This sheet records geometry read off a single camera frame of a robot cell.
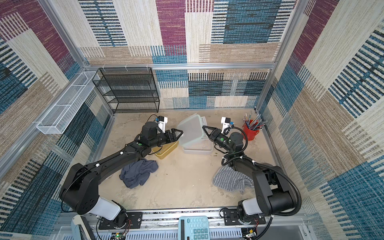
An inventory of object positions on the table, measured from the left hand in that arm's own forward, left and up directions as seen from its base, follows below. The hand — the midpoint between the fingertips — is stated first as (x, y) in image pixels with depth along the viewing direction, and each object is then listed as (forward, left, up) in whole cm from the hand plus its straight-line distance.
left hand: (180, 133), depth 83 cm
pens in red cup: (+11, -47, -6) cm, 49 cm away
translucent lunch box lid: (+1, -6, +3) cm, 7 cm away
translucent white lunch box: (+5, -13, -21) cm, 26 cm away
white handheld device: (-41, +45, -17) cm, 63 cm away
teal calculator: (-41, -6, -18) cm, 45 cm away
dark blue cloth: (-16, +27, -16) cm, 35 cm away
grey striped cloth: (-19, -27, -19) cm, 37 cm away
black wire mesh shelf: (+40, +39, 0) cm, 56 cm away
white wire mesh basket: (-2, +57, +14) cm, 58 cm away
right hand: (0, -12, +4) cm, 13 cm away
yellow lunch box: (-11, +9, 0) cm, 14 cm away
